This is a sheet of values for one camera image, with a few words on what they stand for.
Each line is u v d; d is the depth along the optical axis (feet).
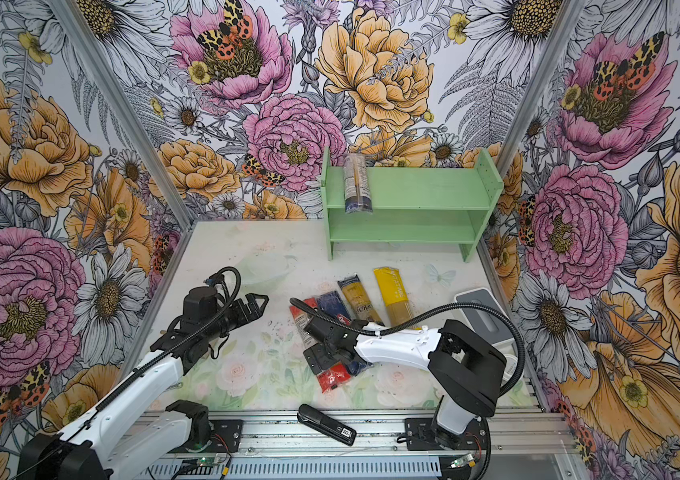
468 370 1.46
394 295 3.22
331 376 2.67
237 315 2.40
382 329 1.80
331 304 3.09
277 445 2.44
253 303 2.44
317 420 2.38
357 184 2.93
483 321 1.79
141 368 1.70
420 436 2.41
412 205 2.92
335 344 2.13
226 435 2.46
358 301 3.17
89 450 1.32
